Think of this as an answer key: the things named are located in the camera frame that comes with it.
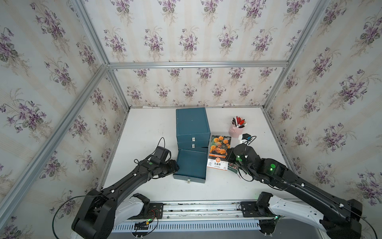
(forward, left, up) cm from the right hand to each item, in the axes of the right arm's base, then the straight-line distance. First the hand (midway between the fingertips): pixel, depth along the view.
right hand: (225, 151), depth 73 cm
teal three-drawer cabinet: (+9, +17, +1) cm, 19 cm away
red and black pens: (+28, -13, -11) cm, 32 cm away
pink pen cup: (+21, -11, -13) cm, 27 cm away
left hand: (-4, +25, -16) cm, 30 cm away
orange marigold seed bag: (+1, +4, -3) cm, 5 cm away
